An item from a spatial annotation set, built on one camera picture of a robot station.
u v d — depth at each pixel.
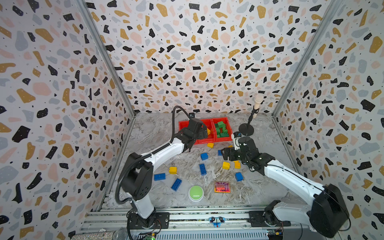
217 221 0.73
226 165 0.91
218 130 1.08
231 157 0.75
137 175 0.46
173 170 0.88
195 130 0.68
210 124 1.06
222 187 0.84
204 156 0.98
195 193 0.81
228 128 1.06
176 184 0.84
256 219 0.75
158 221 0.72
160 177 0.86
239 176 0.90
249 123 1.07
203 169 0.90
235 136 0.75
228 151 0.75
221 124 1.10
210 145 1.03
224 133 1.06
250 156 0.63
